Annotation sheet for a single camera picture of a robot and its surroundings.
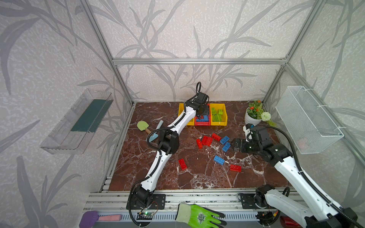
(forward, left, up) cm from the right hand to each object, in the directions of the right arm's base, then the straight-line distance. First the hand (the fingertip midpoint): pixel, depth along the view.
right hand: (236, 142), depth 78 cm
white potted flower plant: (+24, -18, -3) cm, 30 cm away
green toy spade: (+23, +62, -16) cm, 68 cm away
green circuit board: (-32, +50, -18) cm, 62 cm away
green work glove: (-32, +23, -15) cm, 42 cm away
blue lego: (+29, +14, -15) cm, 35 cm away
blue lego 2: (-4, +8, -15) cm, 17 cm away
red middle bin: (+22, +16, -12) cm, 30 cm away
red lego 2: (-9, -1, -16) cm, 18 cm away
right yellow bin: (+27, +1, -11) cm, 29 cm away
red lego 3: (+10, +15, -15) cm, 23 cm away
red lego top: (+12, +8, -14) cm, 20 cm away
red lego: (-7, +31, -15) cm, 35 cm away
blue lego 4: (+5, +2, -15) cm, 16 cm away
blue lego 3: (+10, +3, -15) cm, 18 cm away
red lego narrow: (+7, +20, -14) cm, 26 cm away
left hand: (+29, +15, -6) cm, 34 cm away
